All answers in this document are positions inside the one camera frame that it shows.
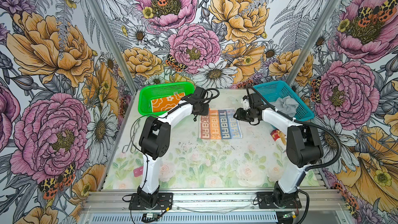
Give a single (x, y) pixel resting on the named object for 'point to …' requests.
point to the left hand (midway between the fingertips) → (203, 114)
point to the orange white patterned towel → (163, 103)
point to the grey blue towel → (221, 123)
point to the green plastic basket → (147, 94)
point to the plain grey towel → (286, 106)
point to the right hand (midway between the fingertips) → (237, 120)
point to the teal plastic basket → (273, 90)
